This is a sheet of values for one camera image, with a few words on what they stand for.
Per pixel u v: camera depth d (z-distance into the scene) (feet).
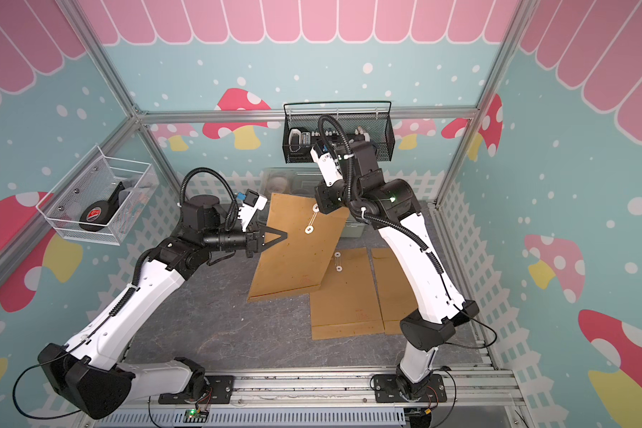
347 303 3.06
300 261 2.20
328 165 1.76
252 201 1.93
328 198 1.82
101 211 2.24
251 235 1.90
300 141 2.88
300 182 3.19
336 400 2.44
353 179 1.45
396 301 3.10
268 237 2.08
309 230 2.26
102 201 2.34
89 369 1.24
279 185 3.32
